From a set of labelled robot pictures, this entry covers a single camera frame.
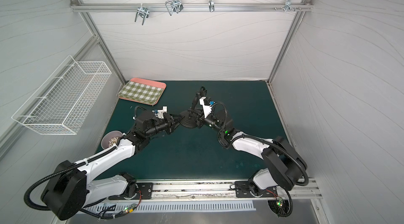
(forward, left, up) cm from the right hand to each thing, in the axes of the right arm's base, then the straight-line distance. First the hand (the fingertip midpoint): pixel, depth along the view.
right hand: (189, 109), depth 75 cm
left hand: (-4, +1, -2) cm, 4 cm away
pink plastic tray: (+37, +38, -21) cm, 57 cm away
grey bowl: (-8, +47, -18) cm, 51 cm away
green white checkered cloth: (+29, +41, -23) cm, 55 cm away
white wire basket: (-5, +55, +8) cm, 56 cm away
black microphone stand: (-3, 0, -4) cm, 5 cm away
